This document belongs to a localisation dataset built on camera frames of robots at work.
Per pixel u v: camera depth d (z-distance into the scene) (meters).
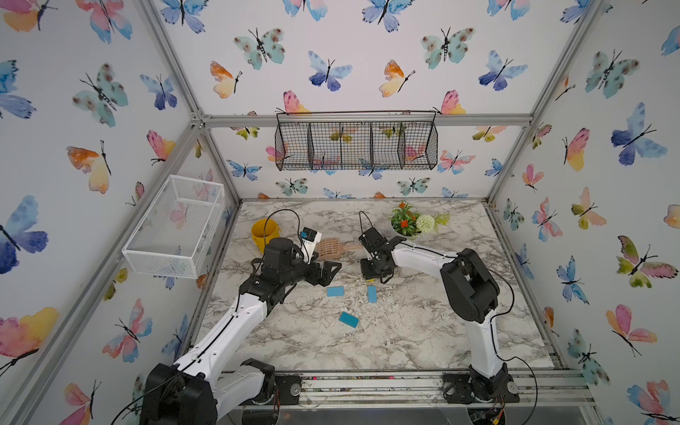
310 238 0.68
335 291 0.94
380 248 0.74
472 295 0.53
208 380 0.41
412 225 0.93
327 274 0.71
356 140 0.98
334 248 1.03
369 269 0.86
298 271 0.68
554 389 0.75
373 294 0.93
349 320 0.87
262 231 1.00
